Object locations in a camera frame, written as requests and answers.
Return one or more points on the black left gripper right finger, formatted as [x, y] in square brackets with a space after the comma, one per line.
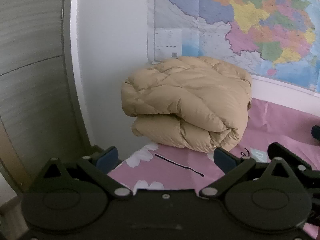
[234, 170]

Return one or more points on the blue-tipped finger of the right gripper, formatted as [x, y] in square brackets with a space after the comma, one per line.
[315, 132]

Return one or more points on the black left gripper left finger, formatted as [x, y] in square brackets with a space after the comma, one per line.
[96, 168]

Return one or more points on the tan puffer down jacket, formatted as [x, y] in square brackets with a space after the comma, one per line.
[199, 103]

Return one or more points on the pink floral bed sheet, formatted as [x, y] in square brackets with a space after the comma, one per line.
[161, 167]

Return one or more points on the grey wooden door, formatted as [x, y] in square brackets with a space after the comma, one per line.
[40, 112]

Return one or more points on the colourful wall map poster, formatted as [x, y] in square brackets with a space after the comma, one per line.
[275, 39]

